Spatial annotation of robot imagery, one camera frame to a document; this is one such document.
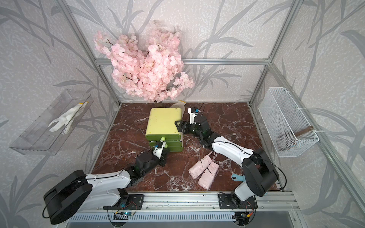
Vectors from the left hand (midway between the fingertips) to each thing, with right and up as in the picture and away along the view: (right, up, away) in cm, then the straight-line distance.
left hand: (169, 150), depth 83 cm
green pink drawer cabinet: (-4, +15, -5) cm, 16 cm away
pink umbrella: (+21, -16, -5) cm, 27 cm away
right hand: (+6, +17, -2) cm, 18 cm away
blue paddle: (+40, -15, -4) cm, 42 cm away
